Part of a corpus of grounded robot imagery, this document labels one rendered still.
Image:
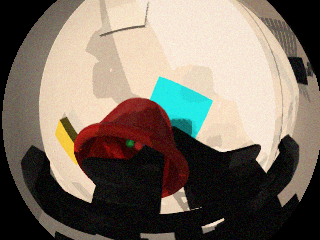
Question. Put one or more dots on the yellow block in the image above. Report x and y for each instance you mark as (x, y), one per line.
(66, 135)

